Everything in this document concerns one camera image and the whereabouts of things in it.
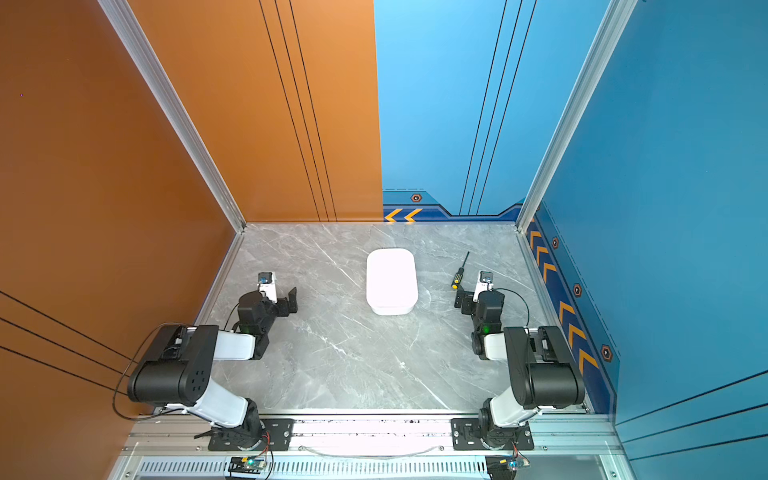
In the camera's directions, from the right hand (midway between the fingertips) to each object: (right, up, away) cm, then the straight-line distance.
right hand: (474, 287), depth 94 cm
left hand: (-62, 0, 0) cm, 62 cm away
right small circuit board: (+3, -38, -24) cm, 45 cm away
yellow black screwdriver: (-3, +3, +11) cm, 12 cm away
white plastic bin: (-26, +1, +1) cm, 26 cm away
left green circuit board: (-61, -40, -23) cm, 76 cm away
